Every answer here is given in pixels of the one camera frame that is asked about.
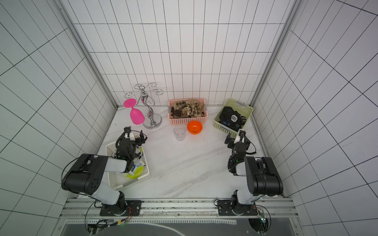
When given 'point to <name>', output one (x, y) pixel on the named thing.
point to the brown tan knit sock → (177, 112)
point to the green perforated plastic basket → (217, 124)
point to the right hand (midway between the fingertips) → (239, 133)
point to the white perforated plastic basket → (117, 180)
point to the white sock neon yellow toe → (137, 168)
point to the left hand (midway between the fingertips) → (134, 133)
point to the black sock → (231, 119)
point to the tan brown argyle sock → (196, 108)
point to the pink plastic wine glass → (136, 115)
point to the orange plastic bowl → (194, 127)
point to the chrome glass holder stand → (152, 121)
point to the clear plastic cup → (179, 132)
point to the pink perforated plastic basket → (182, 111)
